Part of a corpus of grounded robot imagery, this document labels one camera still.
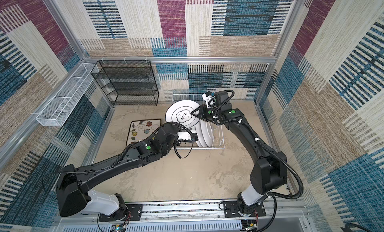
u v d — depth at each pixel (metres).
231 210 0.73
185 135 0.67
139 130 1.02
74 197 0.39
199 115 0.70
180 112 0.81
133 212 0.73
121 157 0.49
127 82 1.11
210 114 0.69
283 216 0.72
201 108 0.70
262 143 0.47
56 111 0.71
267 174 0.43
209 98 0.74
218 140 0.99
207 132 0.87
